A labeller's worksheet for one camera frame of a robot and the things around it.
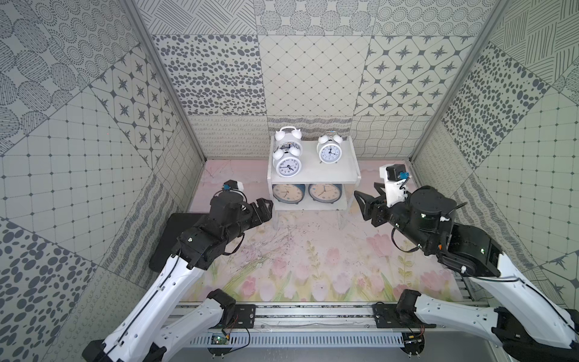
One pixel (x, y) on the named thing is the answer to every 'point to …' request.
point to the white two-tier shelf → (345, 171)
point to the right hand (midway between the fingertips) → (365, 192)
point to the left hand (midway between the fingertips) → (270, 208)
